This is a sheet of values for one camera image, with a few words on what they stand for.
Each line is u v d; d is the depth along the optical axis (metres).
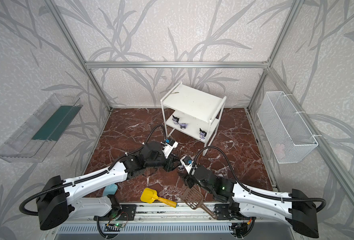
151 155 0.59
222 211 0.74
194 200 0.77
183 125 0.85
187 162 0.63
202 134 0.79
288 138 0.62
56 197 0.40
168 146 0.68
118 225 0.70
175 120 0.87
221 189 0.55
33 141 0.64
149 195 0.77
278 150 0.74
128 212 0.73
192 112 0.74
